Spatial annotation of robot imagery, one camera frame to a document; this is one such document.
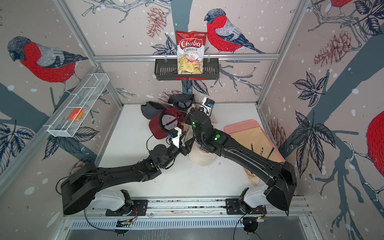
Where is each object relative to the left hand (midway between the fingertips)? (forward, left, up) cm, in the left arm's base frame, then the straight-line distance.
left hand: (192, 132), depth 73 cm
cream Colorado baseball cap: (-1, -2, -23) cm, 23 cm away
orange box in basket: (+4, +54, +10) cm, 55 cm away
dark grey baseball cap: (+27, +29, -13) cm, 42 cm away
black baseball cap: (+43, +9, -21) cm, 48 cm away
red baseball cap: (+22, +23, -22) cm, 39 cm away
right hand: (+8, +2, +9) cm, 13 cm away
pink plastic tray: (+23, -36, -26) cm, 50 cm away
